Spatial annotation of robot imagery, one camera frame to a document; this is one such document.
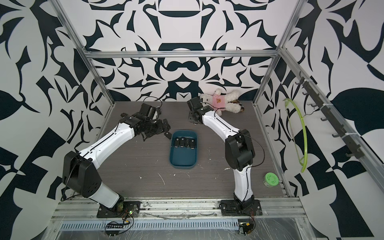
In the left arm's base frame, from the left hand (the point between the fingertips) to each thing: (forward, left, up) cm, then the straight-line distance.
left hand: (163, 126), depth 85 cm
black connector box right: (-46, -40, -18) cm, 64 cm away
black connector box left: (-45, +23, -20) cm, 54 cm away
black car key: (+23, +33, -16) cm, 44 cm away
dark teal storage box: (-12, -10, -16) cm, 22 cm away
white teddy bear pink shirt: (+27, -38, -10) cm, 47 cm away
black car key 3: (-2, -10, -15) cm, 18 cm away
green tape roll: (-28, -56, -13) cm, 64 cm away
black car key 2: (-2, -6, -15) cm, 17 cm away
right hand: (+10, -18, -3) cm, 20 cm away
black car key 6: (+4, 0, -15) cm, 15 cm away
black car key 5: (-3, -16, -16) cm, 23 cm away
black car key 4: (-2, -13, -15) cm, 20 cm away
